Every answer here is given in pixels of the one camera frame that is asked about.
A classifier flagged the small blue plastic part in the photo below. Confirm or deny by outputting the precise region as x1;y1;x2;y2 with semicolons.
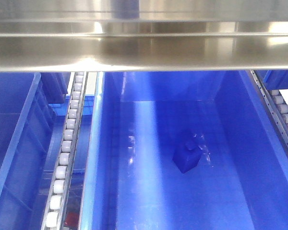
172;129;205;173

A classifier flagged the steel shelf rack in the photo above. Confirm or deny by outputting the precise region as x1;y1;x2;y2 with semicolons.
0;0;288;230

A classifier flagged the small red object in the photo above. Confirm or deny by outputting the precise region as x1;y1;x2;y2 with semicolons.
64;211;80;226

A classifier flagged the large blue plastic bin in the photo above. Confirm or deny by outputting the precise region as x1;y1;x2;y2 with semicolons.
79;70;288;230

